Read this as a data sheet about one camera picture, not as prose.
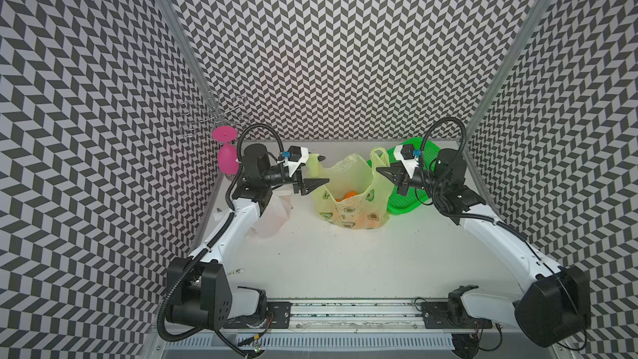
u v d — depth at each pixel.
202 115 1.02
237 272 0.80
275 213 0.84
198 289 0.40
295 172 0.62
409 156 0.60
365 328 0.72
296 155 0.58
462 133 0.51
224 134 0.79
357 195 0.71
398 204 0.88
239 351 0.66
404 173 0.64
